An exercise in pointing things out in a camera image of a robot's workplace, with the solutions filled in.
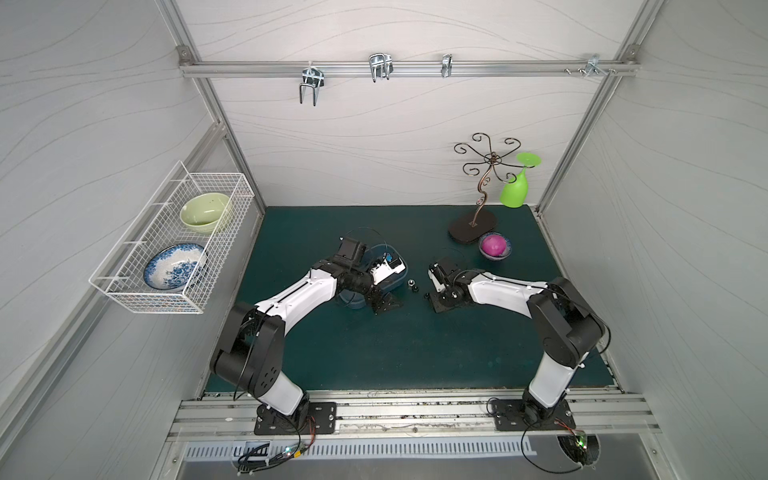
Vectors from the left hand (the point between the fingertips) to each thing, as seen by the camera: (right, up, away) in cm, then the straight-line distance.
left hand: (396, 291), depth 83 cm
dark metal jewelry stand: (+30, +19, +31) cm, 47 cm away
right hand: (+14, -5, +12) cm, 19 cm away
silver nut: (+5, 0, +15) cm, 16 cm away
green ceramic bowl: (-48, +22, -11) cm, 54 cm away
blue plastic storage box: (-11, -2, -2) cm, 11 cm away
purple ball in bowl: (+35, +12, +18) cm, 41 cm away
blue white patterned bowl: (-48, +9, -19) cm, 53 cm away
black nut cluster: (+7, -2, +14) cm, 16 cm away
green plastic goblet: (+39, +29, +12) cm, 50 cm away
